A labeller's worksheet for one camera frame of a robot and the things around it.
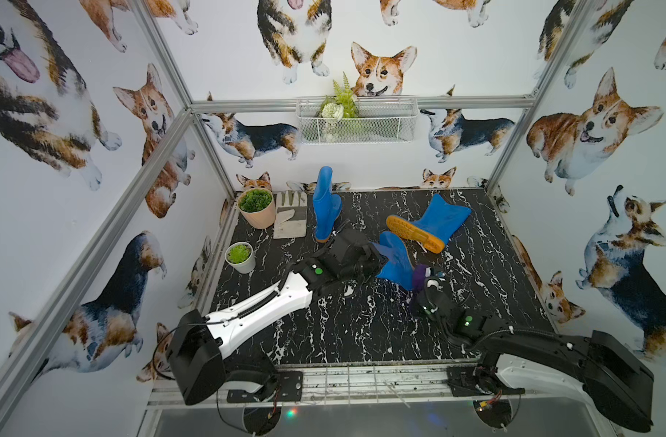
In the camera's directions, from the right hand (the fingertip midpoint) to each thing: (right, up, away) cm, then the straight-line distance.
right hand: (411, 292), depth 84 cm
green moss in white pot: (-55, +11, +6) cm, 57 cm away
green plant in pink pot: (-55, +30, +18) cm, 65 cm away
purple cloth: (+2, +5, -2) cm, 6 cm away
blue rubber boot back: (+13, +20, +20) cm, 31 cm away
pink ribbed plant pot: (-52, +22, +19) cm, 60 cm away
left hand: (-6, +13, -13) cm, 19 cm away
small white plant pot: (-53, +7, +6) cm, 54 cm away
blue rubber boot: (-27, +27, +6) cm, 38 cm away
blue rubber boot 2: (-2, +7, +8) cm, 11 cm away
